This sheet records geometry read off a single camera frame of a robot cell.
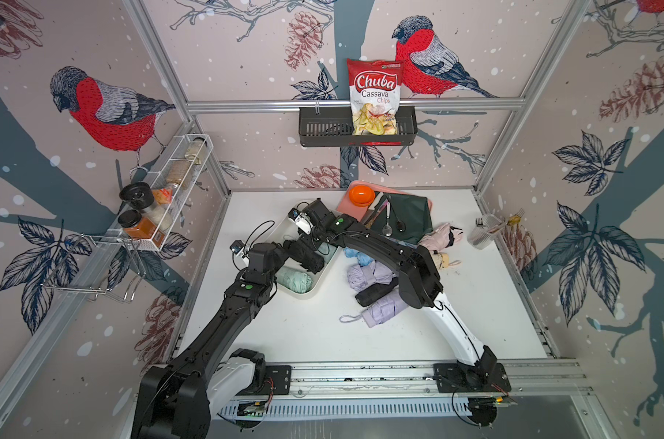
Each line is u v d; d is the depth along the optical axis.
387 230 1.07
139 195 0.62
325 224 0.74
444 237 0.98
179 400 0.38
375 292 0.85
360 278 0.88
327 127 1.07
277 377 0.73
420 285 0.58
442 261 0.93
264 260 0.63
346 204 1.17
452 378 0.73
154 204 0.65
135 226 0.60
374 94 0.82
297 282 0.86
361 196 1.15
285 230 1.04
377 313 0.83
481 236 0.97
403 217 1.10
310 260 0.93
